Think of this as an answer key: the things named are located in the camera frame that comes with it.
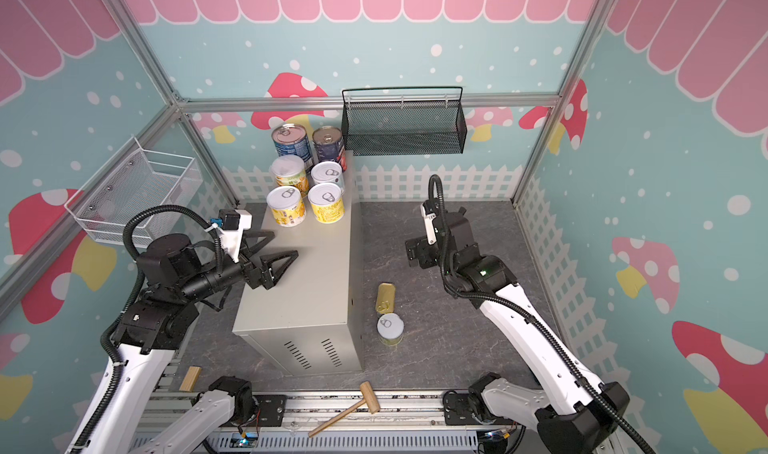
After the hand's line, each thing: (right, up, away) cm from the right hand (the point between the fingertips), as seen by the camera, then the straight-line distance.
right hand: (425, 238), depth 73 cm
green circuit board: (-44, -49, 0) cm, 66 cm away
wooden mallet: (-13, -41, +1) cm, 43 cm away
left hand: (-31, -2, -10) cm, 33 cm away
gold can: (-10, -20, +21) cm, 30 cm away
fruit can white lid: (-9, -25, +10) cm, 29 cm away
